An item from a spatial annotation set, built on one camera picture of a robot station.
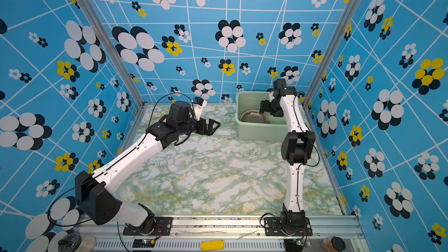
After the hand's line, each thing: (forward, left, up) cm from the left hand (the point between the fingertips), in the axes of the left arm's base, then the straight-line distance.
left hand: (214, 120), depth 76 cm
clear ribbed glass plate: (+23, -22, -23) cm, 39 cm away
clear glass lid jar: (-43, +49, -17) cm, 67 cm away
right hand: (+17, -29, -12) cm, 36 cm away
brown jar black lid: (-43, -44, -19) cm, 64 cm away
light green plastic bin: (+13, -32, -27) cm, 44 cm away
